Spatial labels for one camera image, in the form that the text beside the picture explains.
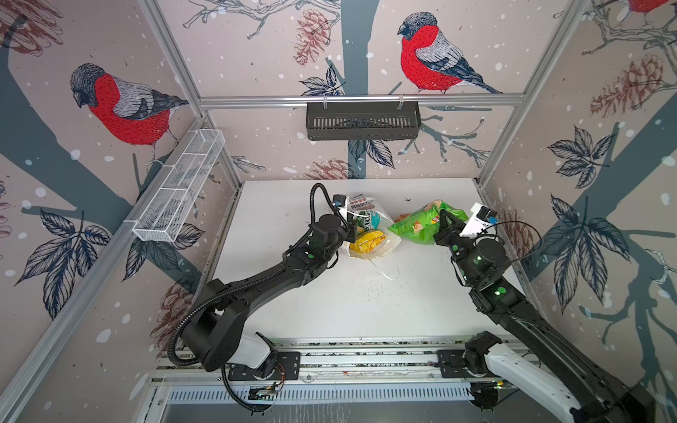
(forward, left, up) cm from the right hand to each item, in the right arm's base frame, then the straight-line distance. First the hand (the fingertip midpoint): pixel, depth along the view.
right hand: (442, 207), depth 71 cm
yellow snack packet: (+1, +20, -19) cm, 28 cm away
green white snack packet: (+12, +19, -21) cm, 31 cm away
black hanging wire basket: (+47, +24, -2) cm, 52 cm away
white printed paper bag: (-5, +16, -20) cm, 26 cm away
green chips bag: (-5, +6, -2) cm, 8 cm away
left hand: (+5, +23, -7) cm, 25 cm away
